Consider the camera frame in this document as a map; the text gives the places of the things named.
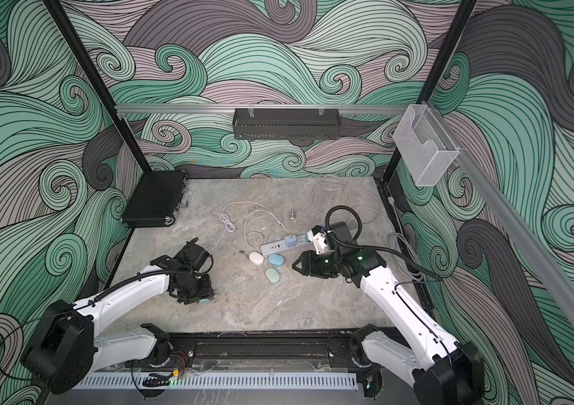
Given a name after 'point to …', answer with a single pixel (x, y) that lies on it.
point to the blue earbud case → (276, 259)
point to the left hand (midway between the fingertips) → (209, 293)
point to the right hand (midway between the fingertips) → (296, 268)
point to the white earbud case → (257, 257)
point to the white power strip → (278, 247)
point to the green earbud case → (272, 274)
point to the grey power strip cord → (403, 251)
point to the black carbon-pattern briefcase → (156, 199)
